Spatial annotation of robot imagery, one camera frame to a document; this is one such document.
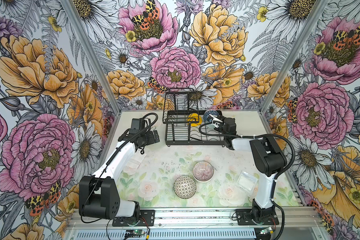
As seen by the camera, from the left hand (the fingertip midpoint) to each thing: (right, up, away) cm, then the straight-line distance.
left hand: (151, 142), depth 87 cm
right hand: (+43, +15, +13) cm, 47 cm away
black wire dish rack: (+20, +11, +2) cm, 22 cm away
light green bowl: (+35, +9, +1) cm, 36 cm away
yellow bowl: (+25, +13, -5) cm, 28 cm away
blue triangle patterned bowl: (+38, +20, +26) cm, 50 cm away
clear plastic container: (+55, -22, 0) cm, 60 cm away
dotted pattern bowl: (+19, -24, -4) cm, 31 cm away
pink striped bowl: (+30, -17, 0) cm, 34 cm away
